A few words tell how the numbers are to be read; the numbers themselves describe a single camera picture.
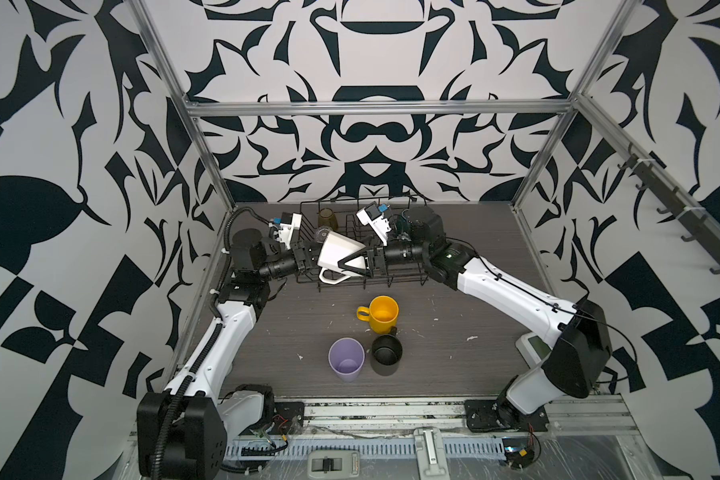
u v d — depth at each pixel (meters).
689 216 0.59
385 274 0.62
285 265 0.65
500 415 0.67
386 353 0.83
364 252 0.60
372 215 0.62
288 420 0.73
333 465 0.66
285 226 0.69
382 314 0.89
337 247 0.63
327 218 1.05
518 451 0.71
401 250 0.63
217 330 0.49
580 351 0.43
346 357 0.82
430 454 0.69
